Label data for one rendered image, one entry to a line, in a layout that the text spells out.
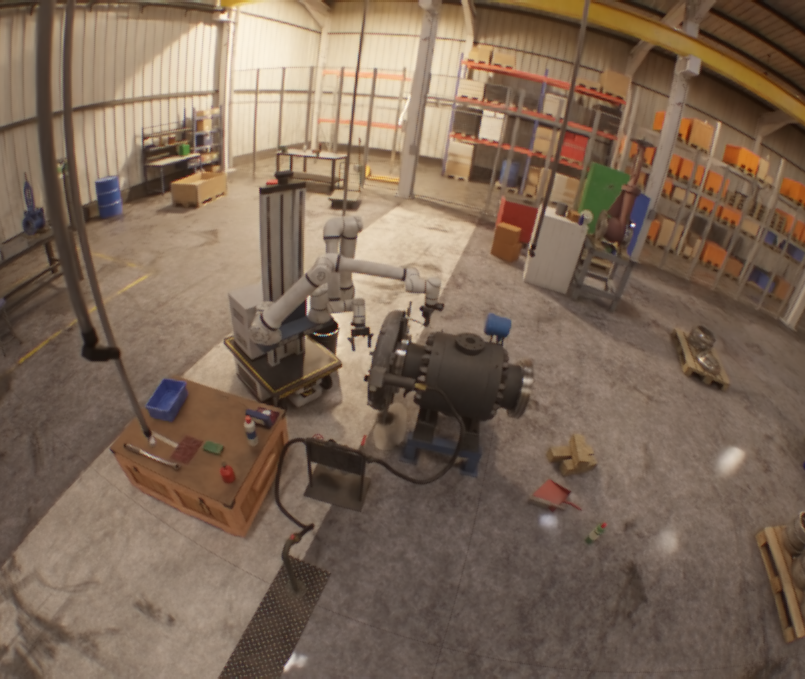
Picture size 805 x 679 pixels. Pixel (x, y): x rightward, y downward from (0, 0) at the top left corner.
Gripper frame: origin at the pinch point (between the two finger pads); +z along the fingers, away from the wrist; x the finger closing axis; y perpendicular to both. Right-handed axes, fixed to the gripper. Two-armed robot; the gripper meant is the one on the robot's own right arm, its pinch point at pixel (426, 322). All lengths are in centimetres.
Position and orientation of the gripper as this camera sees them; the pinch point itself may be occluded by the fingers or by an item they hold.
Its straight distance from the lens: 255.5
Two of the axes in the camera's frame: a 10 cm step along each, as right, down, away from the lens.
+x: -4.3, 5.4, -7.3
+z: -1.1, 7.7, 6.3
